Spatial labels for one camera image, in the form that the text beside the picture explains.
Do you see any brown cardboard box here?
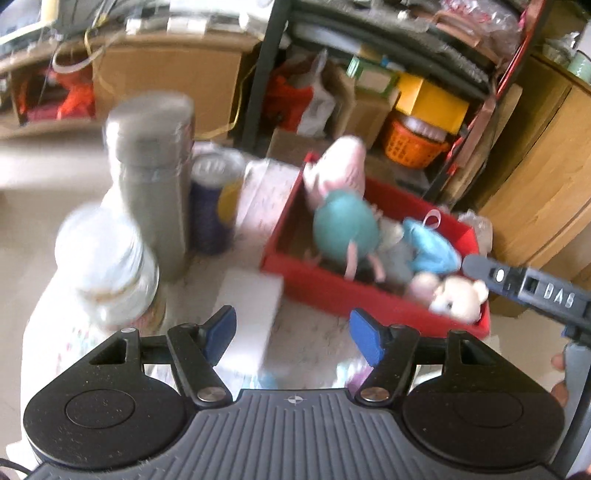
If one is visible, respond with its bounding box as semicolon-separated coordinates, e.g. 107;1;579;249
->
323;65;400;148

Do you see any pale green jar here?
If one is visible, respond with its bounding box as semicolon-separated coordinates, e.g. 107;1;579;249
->
567;44;591;80

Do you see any wooden television stand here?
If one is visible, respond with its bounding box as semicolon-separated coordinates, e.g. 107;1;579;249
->
0;32;264;144

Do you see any thin yellow cord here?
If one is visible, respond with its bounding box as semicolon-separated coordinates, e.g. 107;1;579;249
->
194;60;257;139

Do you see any blue and yellow drink can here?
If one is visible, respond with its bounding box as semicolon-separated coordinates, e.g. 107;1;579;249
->
190;154;245;254

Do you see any purple washcloth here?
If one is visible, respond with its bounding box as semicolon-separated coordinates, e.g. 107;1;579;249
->
339;364;372;394

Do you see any white printed plastic bag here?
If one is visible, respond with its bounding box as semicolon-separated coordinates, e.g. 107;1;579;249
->
295;51;338;137

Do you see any brown cardboard sheet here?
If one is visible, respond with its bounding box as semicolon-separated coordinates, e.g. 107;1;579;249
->
455;85;522;204

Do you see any crumpled orange-red bag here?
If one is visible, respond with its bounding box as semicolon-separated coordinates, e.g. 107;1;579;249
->
18;69;95;123

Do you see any cream bear plush toy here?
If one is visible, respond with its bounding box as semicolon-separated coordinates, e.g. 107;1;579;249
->
406;272;490;324

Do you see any red hanging strip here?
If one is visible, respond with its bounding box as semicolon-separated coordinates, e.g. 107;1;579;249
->
494;0;546;97

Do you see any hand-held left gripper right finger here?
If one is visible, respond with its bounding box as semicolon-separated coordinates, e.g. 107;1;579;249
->
349;310;502;403

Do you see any green-edged box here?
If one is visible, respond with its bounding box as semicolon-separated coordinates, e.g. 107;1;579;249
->
346;55;400;90

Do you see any wooden wardrobe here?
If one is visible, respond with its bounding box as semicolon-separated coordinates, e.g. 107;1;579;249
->
462;46;591;319

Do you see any glass jar with clear lid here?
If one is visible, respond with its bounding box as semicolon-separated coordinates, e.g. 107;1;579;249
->
55;208;167;333

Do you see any orange plastic basket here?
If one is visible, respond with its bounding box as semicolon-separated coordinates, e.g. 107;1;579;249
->
381;117;451;169

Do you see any black metal shelf rack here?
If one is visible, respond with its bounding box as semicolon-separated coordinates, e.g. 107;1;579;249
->
240;0;550;204

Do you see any black cable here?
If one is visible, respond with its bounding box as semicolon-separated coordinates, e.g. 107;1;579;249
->
0;456;29;476

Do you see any red cardboard box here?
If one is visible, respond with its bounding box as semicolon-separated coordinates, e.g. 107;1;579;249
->
261;154;491;340

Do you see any white sponge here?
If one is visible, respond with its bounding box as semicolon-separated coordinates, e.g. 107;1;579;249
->
217;270;284;372

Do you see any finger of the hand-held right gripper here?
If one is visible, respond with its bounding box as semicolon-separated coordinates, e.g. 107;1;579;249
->
462;254;525;298

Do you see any yellow box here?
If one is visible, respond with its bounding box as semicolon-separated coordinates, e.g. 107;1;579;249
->
394;74;469;132

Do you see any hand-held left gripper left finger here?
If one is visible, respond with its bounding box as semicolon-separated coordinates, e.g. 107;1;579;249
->
88;305;238;409

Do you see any floral tablecloth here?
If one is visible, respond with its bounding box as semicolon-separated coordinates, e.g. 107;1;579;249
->
21;159;502;457

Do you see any pink pig plush toy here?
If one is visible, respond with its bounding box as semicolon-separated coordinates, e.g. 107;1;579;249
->
302;137;386;282

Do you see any person's right hand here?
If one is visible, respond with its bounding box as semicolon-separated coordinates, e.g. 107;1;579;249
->
551;353;572;408

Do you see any clear plastic bag red print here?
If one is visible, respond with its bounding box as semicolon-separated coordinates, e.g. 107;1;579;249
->
457;210;495;254

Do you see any stainless steel thermos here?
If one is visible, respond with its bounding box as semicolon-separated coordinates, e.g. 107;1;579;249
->
104;92;195;282

